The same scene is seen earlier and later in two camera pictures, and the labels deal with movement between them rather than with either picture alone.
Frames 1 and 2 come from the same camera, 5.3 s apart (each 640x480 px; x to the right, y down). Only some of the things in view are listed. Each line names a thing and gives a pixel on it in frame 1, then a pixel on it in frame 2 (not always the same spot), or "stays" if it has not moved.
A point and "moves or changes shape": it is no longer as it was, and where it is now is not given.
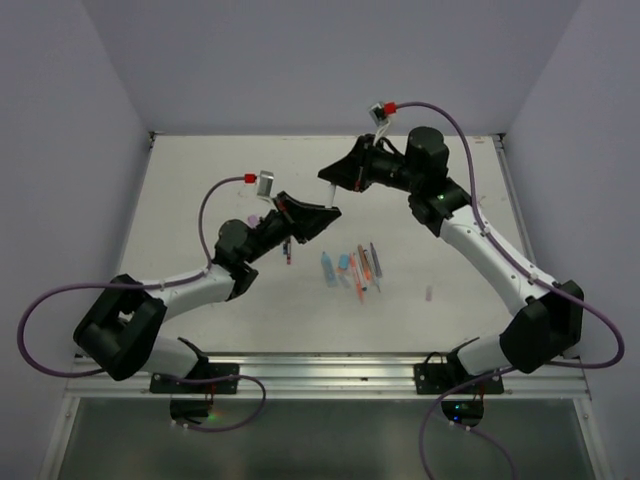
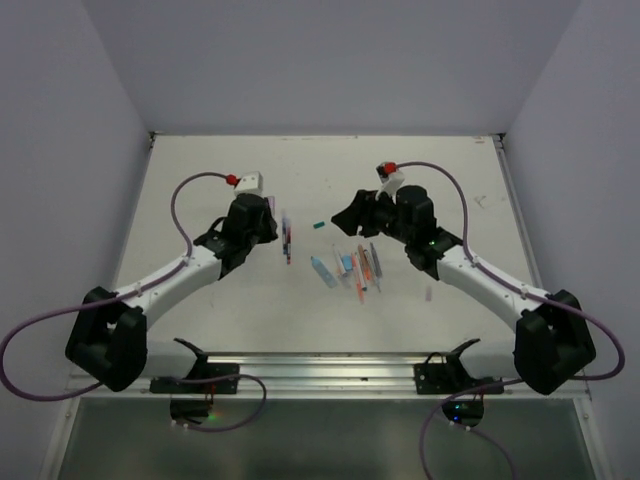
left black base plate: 209,370 stays
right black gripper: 356,169 -> 360,212
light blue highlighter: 329,273 moves or changes shape
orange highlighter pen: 356,277 stays
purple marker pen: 377,266 stays
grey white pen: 329,194 -> 339,263
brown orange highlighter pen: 363,262 stays
